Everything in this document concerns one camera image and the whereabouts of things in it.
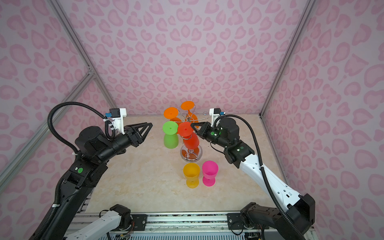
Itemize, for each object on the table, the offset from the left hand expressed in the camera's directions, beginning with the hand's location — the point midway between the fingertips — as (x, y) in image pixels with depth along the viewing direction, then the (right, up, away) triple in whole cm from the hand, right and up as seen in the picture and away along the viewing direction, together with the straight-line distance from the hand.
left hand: (149, 122), depth 57 cm
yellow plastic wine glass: (+15, -25, +22) cm, 36 cm away
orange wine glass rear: (+14, +10, +24) cm, 29 cm away
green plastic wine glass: (+5, -8, +19) cm, 21 cm away
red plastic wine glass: (+15, -8, +19) cm, 26 cm away
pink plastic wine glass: (+25, -24, +22) cm, 41 cm away
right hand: (+15, -1, +8) cm, 17 cm away
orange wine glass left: (+5, +5, +20) cm, 21 cm away
